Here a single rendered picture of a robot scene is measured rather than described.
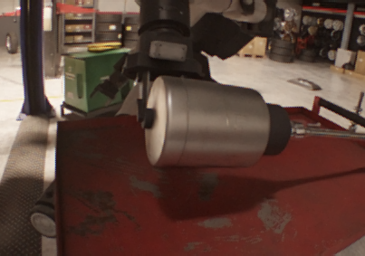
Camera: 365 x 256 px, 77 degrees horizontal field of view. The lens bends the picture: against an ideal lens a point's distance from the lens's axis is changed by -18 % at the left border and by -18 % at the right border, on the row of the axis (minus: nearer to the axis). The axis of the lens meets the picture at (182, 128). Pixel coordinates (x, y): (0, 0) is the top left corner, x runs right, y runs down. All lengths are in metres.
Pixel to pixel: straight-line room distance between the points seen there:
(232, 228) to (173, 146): 0.16
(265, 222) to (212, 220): 0.07
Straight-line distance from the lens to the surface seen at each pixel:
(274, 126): 0.31
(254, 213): 0.39
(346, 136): 0.45
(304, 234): 0.39
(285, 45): 9.75
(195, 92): 0.25
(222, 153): 0.27
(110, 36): 8.23
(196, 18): 1.05
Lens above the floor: 1.09
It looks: 23 degrees down
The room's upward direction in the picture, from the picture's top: 5 degrees clockwise
